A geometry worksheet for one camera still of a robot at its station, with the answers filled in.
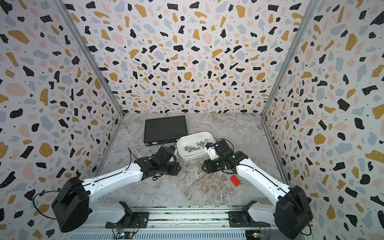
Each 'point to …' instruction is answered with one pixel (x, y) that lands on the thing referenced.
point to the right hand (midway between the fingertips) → (204, 167)
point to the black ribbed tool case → (163, 130)
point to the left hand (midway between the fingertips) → (180, 167)
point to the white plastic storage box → (191, 146)
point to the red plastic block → (234, 180)
